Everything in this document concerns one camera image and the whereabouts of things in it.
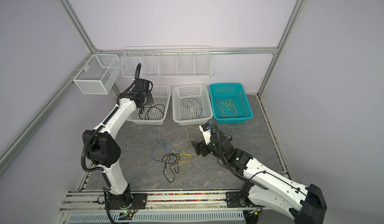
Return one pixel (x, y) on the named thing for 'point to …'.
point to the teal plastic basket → (221, 92)
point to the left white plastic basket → (154, 113)
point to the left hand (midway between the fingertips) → (146, 100)
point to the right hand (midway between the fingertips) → (199, 139)
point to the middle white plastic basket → (191, 104)
